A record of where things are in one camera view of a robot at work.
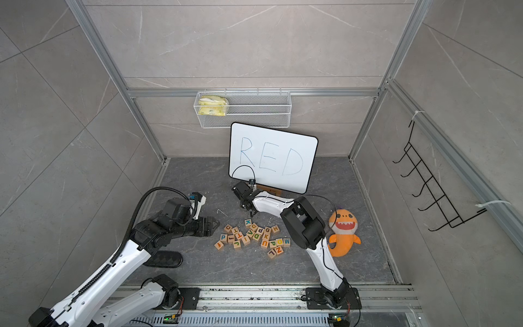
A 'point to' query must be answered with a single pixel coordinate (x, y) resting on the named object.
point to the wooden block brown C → (227, 229)
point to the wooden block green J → (236, 244)
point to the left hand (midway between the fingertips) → (213, 220)
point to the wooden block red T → (239, 235)
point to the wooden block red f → (219, 245)
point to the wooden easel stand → (271, 190)
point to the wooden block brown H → (275, 229)
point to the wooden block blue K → (248, 222)
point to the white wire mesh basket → (263, 109)
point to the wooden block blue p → (223, 238)
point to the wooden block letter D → (257, 236)
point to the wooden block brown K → (266, 236)
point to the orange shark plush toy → (342, 223)
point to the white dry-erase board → (274, 159)
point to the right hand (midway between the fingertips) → (250, 203)
